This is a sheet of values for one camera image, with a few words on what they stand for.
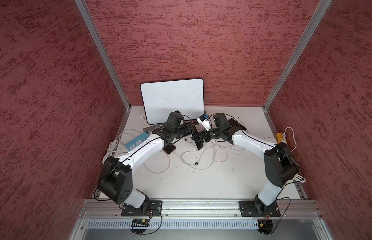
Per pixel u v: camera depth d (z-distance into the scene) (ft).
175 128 2.10
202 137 2.49
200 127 2.64
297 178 2.71
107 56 2.94
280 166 1.55
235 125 3.58
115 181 1.40
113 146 3.20
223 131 2.29
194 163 2.92
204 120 2.56
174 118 2.07
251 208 2.42
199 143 2.56
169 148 3.10
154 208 2.43
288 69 3.18
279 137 3.33
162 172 2.86
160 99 3.18
